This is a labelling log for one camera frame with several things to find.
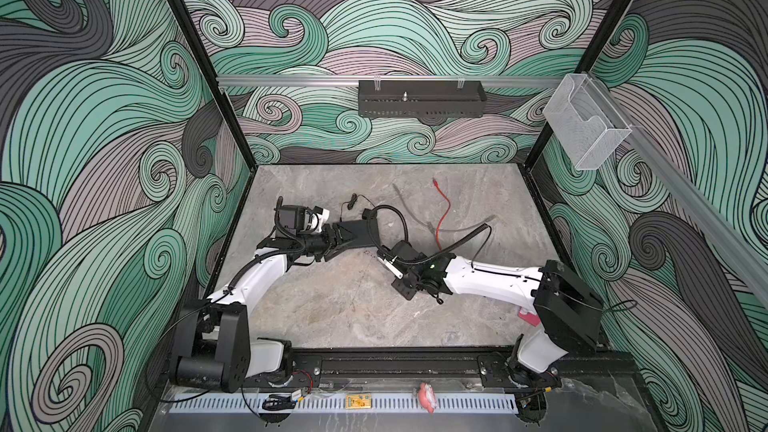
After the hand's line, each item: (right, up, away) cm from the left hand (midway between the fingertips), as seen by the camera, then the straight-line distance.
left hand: (353, 239), depth 82 cm
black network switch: (0, -1, +21) cm, 21 cm away
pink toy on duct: (+18, -33, -16) cm, 41 cm away
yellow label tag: (+2, -36, -13) cm, 38 cm away
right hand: (+14, -12, +4) cm, 18 cm away
